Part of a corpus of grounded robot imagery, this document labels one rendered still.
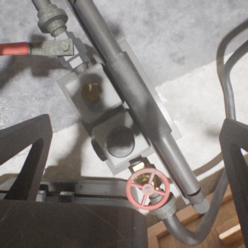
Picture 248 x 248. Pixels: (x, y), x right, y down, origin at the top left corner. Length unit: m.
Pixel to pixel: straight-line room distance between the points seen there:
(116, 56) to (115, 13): 0.63
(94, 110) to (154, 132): 0.15
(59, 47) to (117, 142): 0.19
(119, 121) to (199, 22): 0.63
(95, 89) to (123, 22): 0.57
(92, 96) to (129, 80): 0.10
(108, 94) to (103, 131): 0.06
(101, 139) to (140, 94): 0.15
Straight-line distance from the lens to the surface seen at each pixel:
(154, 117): 0.29
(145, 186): 0.38
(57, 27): 0.46
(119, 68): 0.29
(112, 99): 0.40
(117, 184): 0.85
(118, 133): 0.36
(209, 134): 0.92
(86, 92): 0.37
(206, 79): 0.91
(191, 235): 0.53
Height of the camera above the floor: 0.86
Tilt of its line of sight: 84 degrees down
